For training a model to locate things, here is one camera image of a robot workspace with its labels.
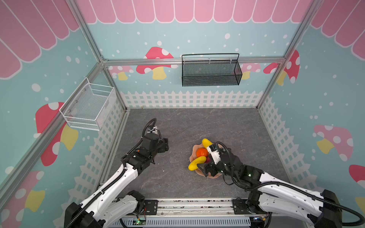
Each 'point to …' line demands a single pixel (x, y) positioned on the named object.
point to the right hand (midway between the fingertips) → (201, 161)
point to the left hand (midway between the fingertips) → (160, 143)
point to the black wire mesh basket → (213, 69)
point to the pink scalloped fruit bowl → (194, 155)
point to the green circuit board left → (139, 221)
